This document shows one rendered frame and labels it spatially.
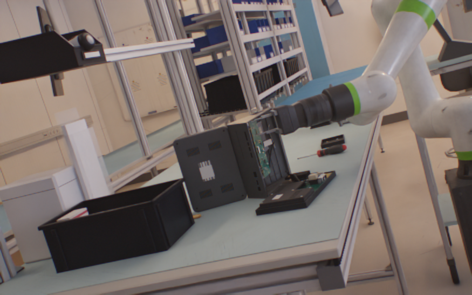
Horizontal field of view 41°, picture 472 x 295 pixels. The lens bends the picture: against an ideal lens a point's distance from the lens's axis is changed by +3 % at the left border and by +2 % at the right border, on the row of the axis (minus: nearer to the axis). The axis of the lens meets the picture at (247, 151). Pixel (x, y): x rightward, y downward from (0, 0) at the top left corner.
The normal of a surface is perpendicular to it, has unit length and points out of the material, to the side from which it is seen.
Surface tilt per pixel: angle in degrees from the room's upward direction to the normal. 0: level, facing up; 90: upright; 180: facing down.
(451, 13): 90
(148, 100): 90
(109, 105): 90
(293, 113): 90
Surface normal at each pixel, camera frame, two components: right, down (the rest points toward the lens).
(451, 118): -0.84, 0.29
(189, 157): 0.01, 0.15
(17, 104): 0.93, -0.22
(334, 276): -0.25, 0.22
